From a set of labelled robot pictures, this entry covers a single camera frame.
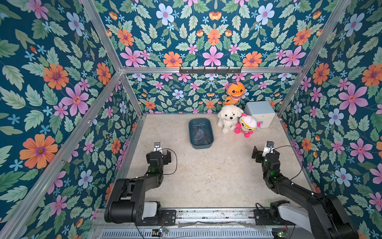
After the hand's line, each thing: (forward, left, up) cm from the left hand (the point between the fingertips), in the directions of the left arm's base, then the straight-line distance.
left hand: (160, 149), depth 92 cm
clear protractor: (+13, -25, -5) cm, 29 cm away
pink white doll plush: (+10, -57, +7) cm, 58 cm away
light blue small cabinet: (+20, -71, +8) cm, 74 cm away
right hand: (-6, -63, +5) cm, 63 cm away
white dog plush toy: (+15, -45, +9) cm, 48 cm away
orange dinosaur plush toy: (+28, -51, +21) cm, 62 cm away
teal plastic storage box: (+22, -30, -5) cm, 38 cm away
